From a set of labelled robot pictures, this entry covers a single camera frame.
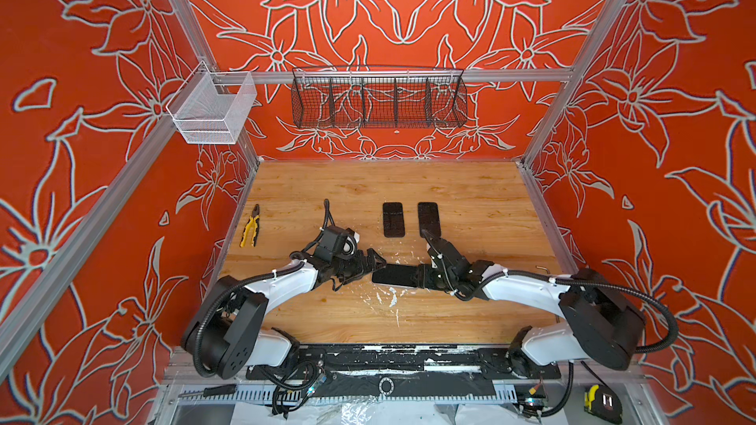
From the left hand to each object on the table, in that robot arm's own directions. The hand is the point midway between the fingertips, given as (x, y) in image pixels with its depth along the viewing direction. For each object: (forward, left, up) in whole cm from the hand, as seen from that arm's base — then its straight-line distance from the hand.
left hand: (376, 266), depth 84 cm
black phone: (0, -8, -4) cm, 9 cm away
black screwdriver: (-32, +38, -6) cm, 50 cm away
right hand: (-1, -11, -4) cm, 12 cm away
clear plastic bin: (+40, +56, +26) cm, 74 cm away
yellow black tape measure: (-29, -54, -3) cm, 61 cm away
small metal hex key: (+5, -52, -5) cm, 52 cm away
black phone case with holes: (+19, -5, -3) cm, 20 cm away
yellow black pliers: (+16, +44, -5) cm, 47 cm away
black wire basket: (+50, +2, +25) cm, 56 cm away
